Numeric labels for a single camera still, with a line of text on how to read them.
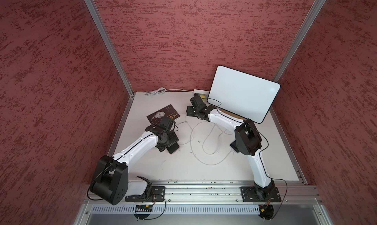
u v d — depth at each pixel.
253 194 0.74
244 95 0.87
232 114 1.00
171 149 0.83
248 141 0.57
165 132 0.63
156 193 0.74
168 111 1.07
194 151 0.90
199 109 0.76
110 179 0.41
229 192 0.76
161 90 1.19
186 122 1.03
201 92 1.17
